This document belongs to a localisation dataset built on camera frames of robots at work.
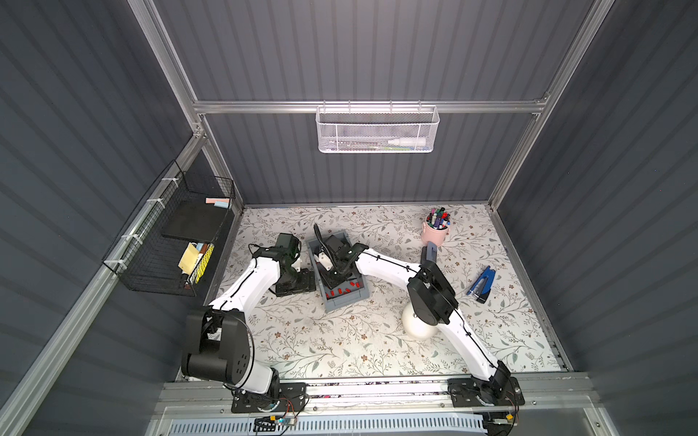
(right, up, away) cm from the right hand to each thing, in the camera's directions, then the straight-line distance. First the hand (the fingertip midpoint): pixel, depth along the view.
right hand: (323, 286), depth 95 cm
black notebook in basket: (-36, +23, -16) cm, 45 cm away
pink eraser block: (-34, +29, -10) cm, 46 cm away
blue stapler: (+56, 0, -1) cm, 56 cm away
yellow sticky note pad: (-31, +13, -27) cm, 43 cm away
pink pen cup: (+41, +20, +4) cm, 46 cm away
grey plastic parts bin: (+9, -2, -1) cm, 9 cm away
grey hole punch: (+39, +11, +5) cm, 41 cm away
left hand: (-5, +1, -9) cm, 10 cm away
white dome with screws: (+29, -9, -16) cm, 34 cm away
